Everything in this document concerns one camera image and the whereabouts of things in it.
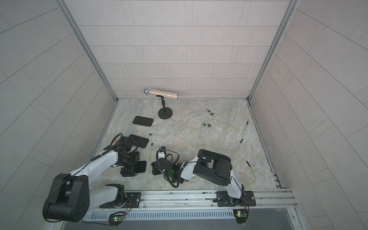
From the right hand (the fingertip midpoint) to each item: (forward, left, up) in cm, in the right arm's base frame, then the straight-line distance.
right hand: (151, 167), depth 83 cm
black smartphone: (+33, +9, +3) cm, 34 cm away
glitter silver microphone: (+39, +1, +25) cm, 46 cm away
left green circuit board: (-24, +12, +4) cm, 27 cm away
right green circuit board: (-25, -46, -2) cm, 53 cm away
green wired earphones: (+12, -34, 0) cm, 36 cm away
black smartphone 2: (-1, +5, +4) cm, 6 cm away
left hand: (+4, +5, 0) cm, 7 cm away
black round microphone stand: (+38, -6, +4) cm, 39 cm away
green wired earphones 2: (+28, -51, 0) cm, 58 cm away
